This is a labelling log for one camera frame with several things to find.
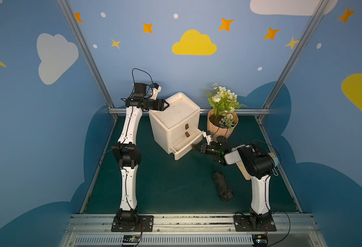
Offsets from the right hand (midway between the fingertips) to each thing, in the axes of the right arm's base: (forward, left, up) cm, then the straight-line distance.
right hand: (194, 145), depth 97 cm
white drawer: (+2, +5, -1) cm, 5 cm away
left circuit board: (-51, +29, -7) cm, 59 cm away
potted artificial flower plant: (+17, -18, +10) cm, 27 cm away
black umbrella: (-29, -16, -1) cm, 33 cm away
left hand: (+16, +20, +21) cm, 33 cm away
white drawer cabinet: (-1, +11, +17) cm, 20 cm away
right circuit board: (-47, -33, -10) cm, 58 cm away
